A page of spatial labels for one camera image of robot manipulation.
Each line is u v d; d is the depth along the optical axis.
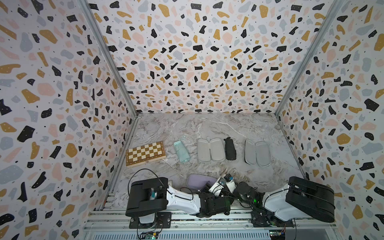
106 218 0.75
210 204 0.61
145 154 0.95
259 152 0.98
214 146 1.01
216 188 0.67
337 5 0.71
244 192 0.65
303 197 0.49
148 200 0.44
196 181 0.83
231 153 0.97
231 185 0.75
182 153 0.95
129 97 1.11
